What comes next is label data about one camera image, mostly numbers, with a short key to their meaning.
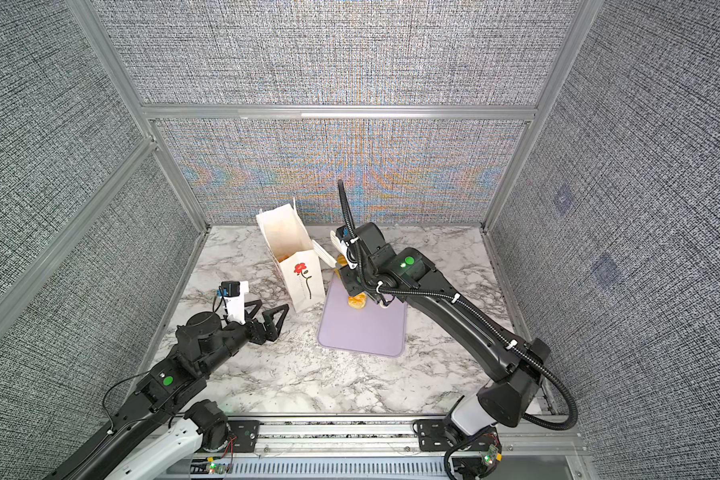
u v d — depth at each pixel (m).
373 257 0.51
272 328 0.63
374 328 0.93
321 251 0.72
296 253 0.78
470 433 0.60
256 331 0.61
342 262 0.63
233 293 0.59
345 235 0.63
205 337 0.51
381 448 0.72
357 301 0.94
